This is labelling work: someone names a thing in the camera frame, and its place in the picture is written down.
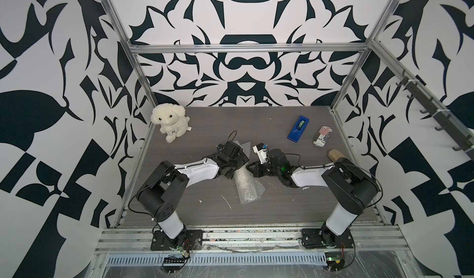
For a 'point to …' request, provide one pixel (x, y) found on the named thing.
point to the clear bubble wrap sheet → (249, 188)
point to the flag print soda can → (321, 138)
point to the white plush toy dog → (173, 120)
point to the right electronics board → (333, 261)
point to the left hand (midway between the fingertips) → (243, 159)
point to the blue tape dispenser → (298, 129)
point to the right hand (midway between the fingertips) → (245, 165)
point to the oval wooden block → (334, 154)
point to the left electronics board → (173, 264)
